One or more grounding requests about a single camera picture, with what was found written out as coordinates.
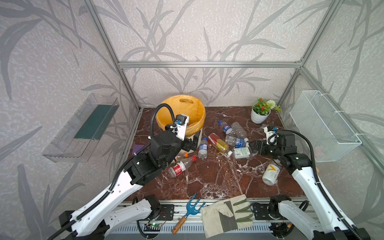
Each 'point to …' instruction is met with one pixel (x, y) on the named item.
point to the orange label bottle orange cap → (185, 155)
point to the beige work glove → (226, 215)
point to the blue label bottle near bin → (203, 151)
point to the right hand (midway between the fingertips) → (256, 139)
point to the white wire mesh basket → (330, 138)
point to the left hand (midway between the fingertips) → (192, 123)
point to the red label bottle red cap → (178, 167)
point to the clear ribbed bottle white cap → (237, 131)
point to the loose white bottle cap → (230, 152)
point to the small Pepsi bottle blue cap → (226, 128)
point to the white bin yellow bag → (182, 104)
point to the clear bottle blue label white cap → (238, 143)
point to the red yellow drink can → (219, 144)
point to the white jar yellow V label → (270, 174)
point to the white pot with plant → (261, 109)
